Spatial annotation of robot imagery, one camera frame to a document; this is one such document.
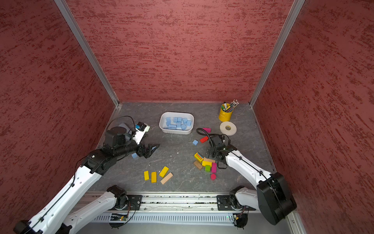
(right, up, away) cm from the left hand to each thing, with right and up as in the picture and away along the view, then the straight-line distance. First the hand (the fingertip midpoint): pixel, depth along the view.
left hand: (151, 143), depth 71 cm
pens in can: (+46, +20, +31) cm, 59 cm away
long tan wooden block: (+6, -22, +10) cm, 25 cm away
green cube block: (+30, -17, +13) cm, 37 cm away
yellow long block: (+4, -19, +13) cm, 24 cm away
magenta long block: (+34, -18, +15) cm, 41 cm away
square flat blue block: (+23, -5, +27) cm, 35 cm away
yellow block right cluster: (+28, -15, +17) cm, 36 cm away
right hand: (+34, -12, +16) cm, 39 cm away
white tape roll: (+48, +4, +34) cm, 59 cm away
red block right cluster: (+29, -3, +26) cm, 39 cm away
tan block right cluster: (+32, -14, +18) cm, 39 cm away
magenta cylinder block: (+33, -22, +12) cm, 41 cm away
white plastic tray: (+9, +8, +36) cm, 38 cm away
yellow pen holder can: (+44, +14, +33) cm, 57 cm away
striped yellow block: (+25, -12, +17) cm, 32 cm away
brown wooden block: (+24, -17, +17) cm, 34 cm away
